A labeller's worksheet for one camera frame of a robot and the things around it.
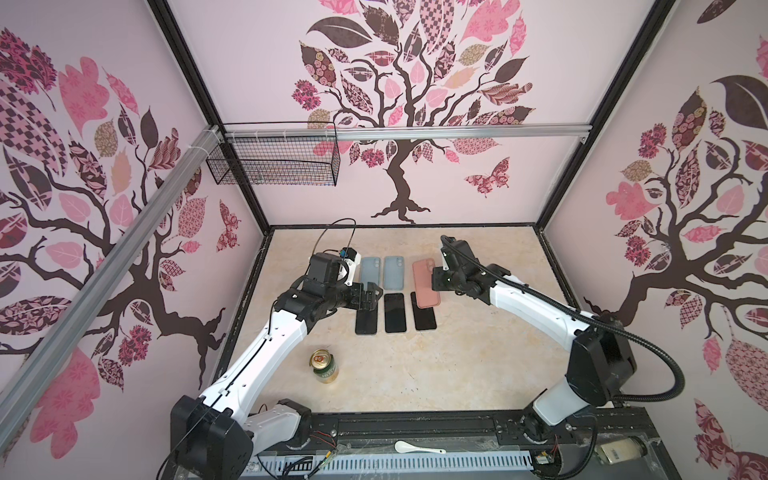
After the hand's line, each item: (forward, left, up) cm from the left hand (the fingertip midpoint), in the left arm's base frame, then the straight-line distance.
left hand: (367, 294), depth 78 cm
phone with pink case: (+3, -17, -19) cm, 25 cm away
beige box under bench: (-34, -60, -15) cm, 71 cm away
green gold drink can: (-16, +11, -9) cm, 21 cm away
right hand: (+10, -20, -3) cm, 22 cm away
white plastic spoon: (-33, -10, -18) cm, 38 cm away
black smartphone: (+3, +2, -21) cm, 22 cm away
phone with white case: (+4, -8, -18) cm, 20 cm away
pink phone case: (+10, -16, -7) cm, 20 cm away
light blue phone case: (+22, +1, -20) cm, 30 cm away
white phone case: (+21, -7, -20) cm, 30 cm away
